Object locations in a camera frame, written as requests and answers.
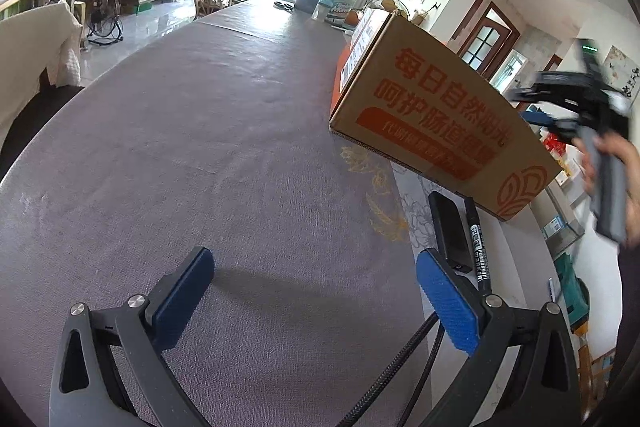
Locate black rectangular device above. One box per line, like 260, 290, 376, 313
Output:
428, 192, 473, 275

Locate black braided cable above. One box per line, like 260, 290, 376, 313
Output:
345, 314, 436, 427
412, 327, 443, 403

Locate round standing fan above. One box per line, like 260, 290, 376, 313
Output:
367, 0, 413, 20

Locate brown door with glass panes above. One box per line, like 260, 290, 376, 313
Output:
457, 0, 521, 75

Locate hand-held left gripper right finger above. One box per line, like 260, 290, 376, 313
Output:
416, 248, 583, 427

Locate green crate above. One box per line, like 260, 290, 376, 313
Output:
555, 252, 591, 335

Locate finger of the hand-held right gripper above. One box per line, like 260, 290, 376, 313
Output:
505, 79, 581, 112
520, 109, 583, 142

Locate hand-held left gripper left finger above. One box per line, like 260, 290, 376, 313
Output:
49, 246, 217, 427

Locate flower wall picture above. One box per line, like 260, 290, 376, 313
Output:
602, 46, 640, 100

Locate black marker pen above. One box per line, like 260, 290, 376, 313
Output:
464, 198, 493, 298

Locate white covered chair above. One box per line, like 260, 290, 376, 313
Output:
0, 2, 83, 142

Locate person's right hand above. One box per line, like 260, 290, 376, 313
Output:
572, 133, 640, 249

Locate black floor fan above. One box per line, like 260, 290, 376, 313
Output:
85, 0, 123, 45

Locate grey floral cloth desktop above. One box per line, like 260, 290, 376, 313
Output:
0, 0, 568, 427

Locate silver appliance with blue sticker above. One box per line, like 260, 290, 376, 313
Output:
542, 184, 586, 253

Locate green printed box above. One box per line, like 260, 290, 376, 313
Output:
320, 0, 358, 25

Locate printed cardboard box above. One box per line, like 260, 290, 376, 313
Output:
328, 7, 563, 223

